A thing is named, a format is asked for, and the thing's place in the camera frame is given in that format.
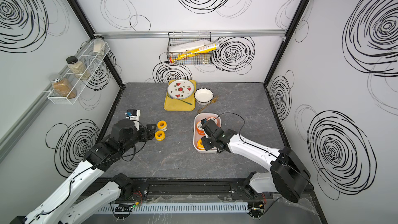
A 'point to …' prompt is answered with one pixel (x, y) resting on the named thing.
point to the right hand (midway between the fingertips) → (206, 141)
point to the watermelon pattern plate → (180, 89)
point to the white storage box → (198, 117)
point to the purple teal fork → (179, 99)
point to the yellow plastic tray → (172, 104)
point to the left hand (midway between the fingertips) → (149, 125)
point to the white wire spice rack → (92, 61)
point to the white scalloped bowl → (203, 96)
